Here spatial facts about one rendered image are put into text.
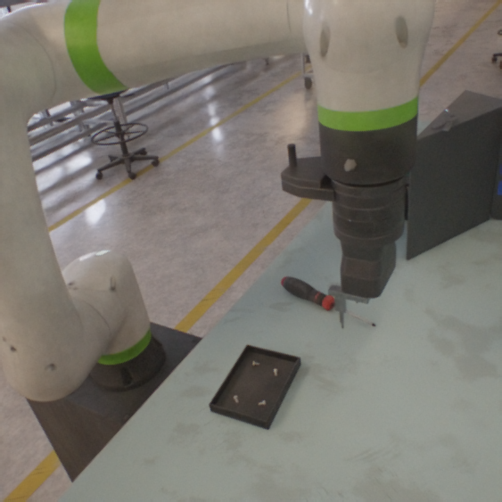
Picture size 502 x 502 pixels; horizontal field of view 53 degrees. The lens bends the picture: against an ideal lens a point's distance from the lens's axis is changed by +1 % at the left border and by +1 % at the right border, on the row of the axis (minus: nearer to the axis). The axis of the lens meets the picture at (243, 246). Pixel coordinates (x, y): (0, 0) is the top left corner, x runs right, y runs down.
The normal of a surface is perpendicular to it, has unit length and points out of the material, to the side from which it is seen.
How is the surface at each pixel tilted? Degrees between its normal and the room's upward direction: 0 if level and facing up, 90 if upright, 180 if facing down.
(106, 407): 0
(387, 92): 94
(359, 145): 90
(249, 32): 99
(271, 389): 0
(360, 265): 70
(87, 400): 0
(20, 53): 65
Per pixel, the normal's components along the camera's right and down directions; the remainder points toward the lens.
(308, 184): -0.50, 0.52
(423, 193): 0.48, 0.41
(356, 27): -0.30, 0.53
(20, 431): -0.15, -0.84
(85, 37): -0.24, 0.25
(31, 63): 0.92, -0.16
